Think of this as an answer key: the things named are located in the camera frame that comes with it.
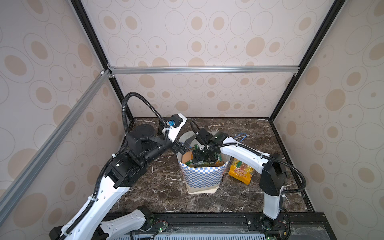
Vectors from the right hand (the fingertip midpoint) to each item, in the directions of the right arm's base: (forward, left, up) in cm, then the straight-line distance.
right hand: (197, 160), depth 84 cm
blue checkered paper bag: (-13, -1, +5) cm, 15 cm away
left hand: (-6, +3, +35) cm, 35 cm away
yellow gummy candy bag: (-4, -25, -7) cm, 26 cm away
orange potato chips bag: (+1, +5, +2) cm, 6 cm away
